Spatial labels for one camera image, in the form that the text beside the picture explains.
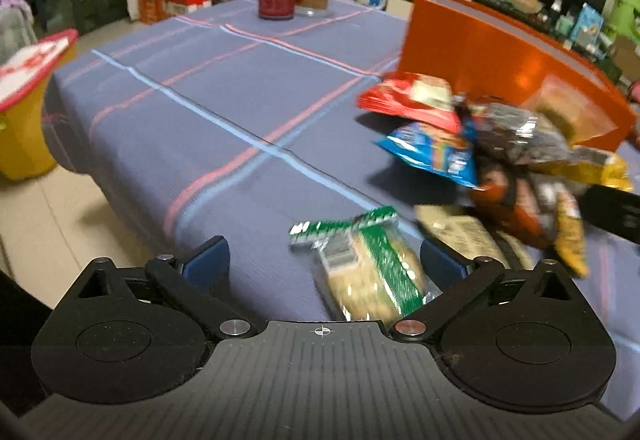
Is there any green-wrapped cracker packet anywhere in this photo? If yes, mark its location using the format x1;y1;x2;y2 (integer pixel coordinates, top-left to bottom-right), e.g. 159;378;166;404
289;205;443;322

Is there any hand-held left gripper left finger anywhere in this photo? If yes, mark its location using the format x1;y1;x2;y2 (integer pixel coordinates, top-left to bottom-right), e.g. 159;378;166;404
60;237;258;340

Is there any yellow bin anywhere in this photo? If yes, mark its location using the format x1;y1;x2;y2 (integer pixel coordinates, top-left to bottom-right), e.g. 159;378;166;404
0;29;80;181

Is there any bright blue snack packet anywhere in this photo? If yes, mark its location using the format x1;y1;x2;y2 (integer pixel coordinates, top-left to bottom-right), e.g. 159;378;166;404
375;123;481;191

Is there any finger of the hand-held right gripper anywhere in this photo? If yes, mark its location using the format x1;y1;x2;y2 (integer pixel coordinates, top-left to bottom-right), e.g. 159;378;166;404
580;184;640;246

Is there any clear biscuit bag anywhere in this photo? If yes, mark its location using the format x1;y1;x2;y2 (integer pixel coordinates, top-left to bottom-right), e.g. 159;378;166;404
525;73;618;146

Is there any orange cardboard box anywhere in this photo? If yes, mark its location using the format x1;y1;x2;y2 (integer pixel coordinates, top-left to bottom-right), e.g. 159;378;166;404
398;0;638;153

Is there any beige black snack packet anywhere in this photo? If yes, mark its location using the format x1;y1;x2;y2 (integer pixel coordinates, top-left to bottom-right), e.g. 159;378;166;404
415;205;536;271

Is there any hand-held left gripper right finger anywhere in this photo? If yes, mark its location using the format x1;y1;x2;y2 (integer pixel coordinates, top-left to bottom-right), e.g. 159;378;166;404
392;240;588;341

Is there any green plastic rack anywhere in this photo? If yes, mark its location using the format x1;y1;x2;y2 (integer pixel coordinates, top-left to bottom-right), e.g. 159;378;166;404
602;0;640;51

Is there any red snack packet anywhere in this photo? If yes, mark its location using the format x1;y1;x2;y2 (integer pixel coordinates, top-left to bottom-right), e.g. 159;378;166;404
357;72;463;135

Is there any orange-brown snack packet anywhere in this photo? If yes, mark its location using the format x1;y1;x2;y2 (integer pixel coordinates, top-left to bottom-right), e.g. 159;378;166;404
470;165;561;248

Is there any blue plaid tablecloth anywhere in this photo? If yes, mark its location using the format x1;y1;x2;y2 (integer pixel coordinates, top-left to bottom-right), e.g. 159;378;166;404
42;0;640;421

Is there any blue printed carton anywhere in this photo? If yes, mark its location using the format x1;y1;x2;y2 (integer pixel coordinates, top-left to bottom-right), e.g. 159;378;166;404
570;3;605;48

